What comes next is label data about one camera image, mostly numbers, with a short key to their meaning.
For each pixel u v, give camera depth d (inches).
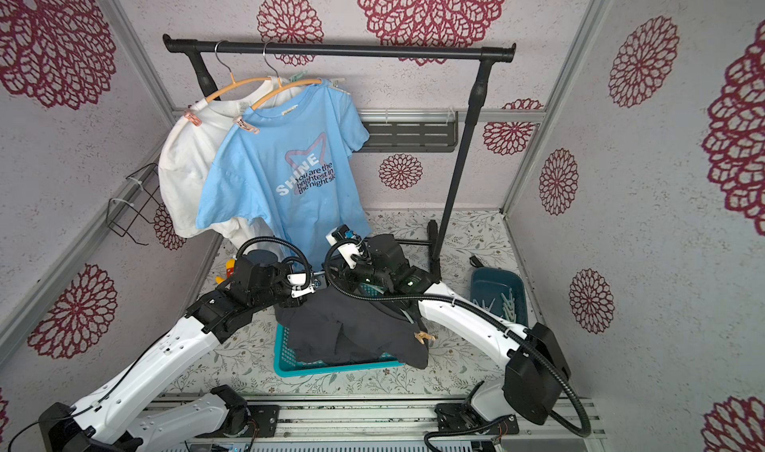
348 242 23.7
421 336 28.4
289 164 28.7
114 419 15.3
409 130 38.2
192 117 22.9
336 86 27.4
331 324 30.1
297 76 26.4
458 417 29.2
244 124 22.2
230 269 38.2
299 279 24.9
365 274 24.7
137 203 30.6
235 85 24.0
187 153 24.2
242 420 26.7
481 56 20.9
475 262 41.6
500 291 38.5
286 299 25.9
